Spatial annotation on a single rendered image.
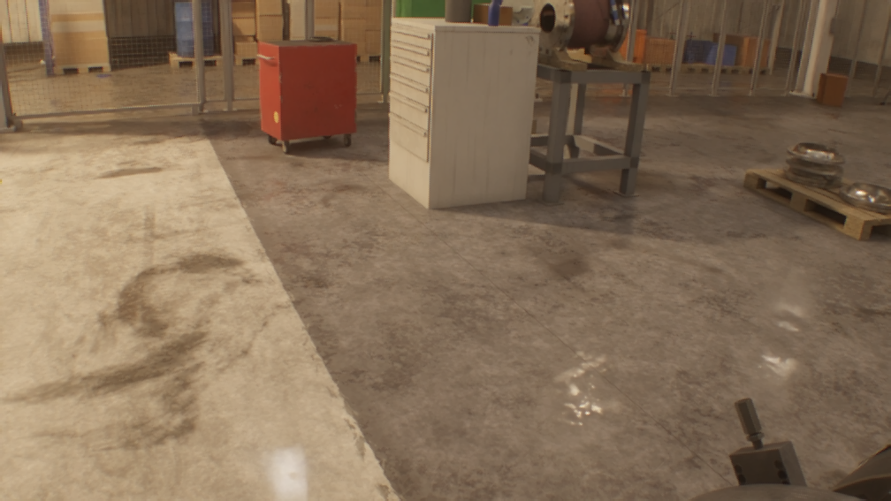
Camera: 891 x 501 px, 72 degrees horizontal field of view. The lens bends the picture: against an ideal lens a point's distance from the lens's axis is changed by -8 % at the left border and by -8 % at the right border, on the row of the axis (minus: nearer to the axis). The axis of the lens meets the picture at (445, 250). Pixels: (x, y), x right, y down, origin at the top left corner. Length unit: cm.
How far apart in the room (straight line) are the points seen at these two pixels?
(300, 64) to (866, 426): 453
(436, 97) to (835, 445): 285
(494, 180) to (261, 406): 257
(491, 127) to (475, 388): 225
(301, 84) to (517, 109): 193
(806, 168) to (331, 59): 383
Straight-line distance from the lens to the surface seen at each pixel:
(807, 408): 282
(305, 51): 554
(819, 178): 563
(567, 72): 441
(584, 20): 471
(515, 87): 440
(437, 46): 410
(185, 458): 226
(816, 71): 1271
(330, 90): 567
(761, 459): 86
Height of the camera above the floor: 140
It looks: 22 degrees down
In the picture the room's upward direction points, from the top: 3 degrees clockwise
